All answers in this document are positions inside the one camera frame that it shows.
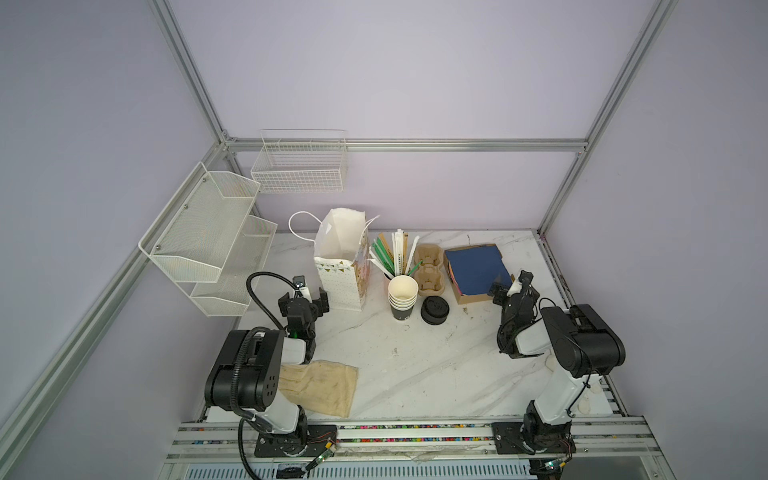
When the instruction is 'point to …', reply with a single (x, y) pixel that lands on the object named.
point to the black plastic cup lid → (434, 310)
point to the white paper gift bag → (342, 255)
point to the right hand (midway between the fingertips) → (507, 278)
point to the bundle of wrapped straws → (393, 257)
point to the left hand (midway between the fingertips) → (304, 294)
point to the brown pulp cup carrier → (429, 275)
